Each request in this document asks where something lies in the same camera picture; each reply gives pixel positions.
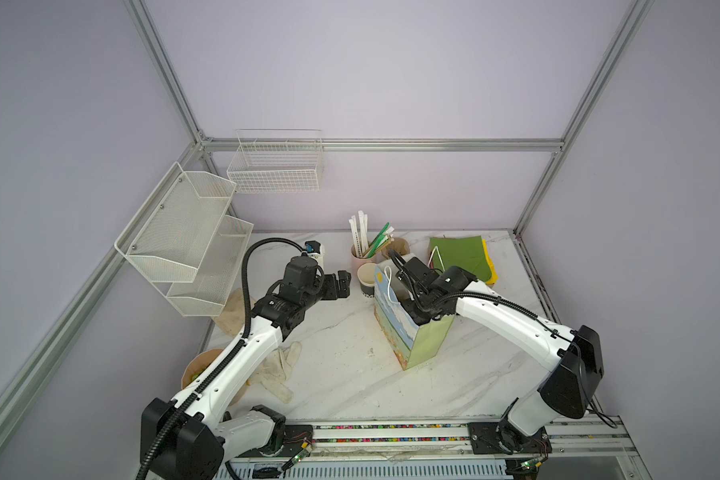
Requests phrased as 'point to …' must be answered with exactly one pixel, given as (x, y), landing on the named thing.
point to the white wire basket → (269, 161)
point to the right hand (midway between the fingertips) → (410, 315)
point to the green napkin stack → (467, 253)
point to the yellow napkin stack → (494, 276)
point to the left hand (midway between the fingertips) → (333, 278)
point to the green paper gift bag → (414, 345)
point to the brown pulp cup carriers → (400, 245)
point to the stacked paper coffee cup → (366, 278)
